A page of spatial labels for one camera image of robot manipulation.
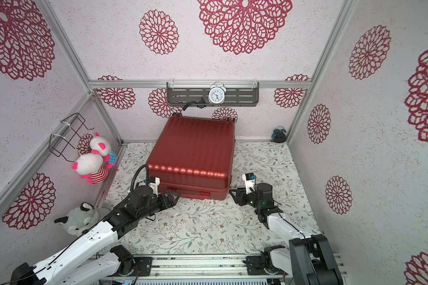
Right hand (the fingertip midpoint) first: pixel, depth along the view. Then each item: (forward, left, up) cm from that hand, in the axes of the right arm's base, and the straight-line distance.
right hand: (234, 188), depth 86 cm
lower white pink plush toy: (+5, +69, +10) cm, 70 cm away
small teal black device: (+44, -32, -6) cm, 55 cm away
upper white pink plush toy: (+18, +69, +11) cm, 72 cm away
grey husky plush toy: (-20, +59, +11) cm, 63 cm away
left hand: (-8, +26, +5) cm, 28 cm away
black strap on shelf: (+37, +17, +23) cm, 46 cm away
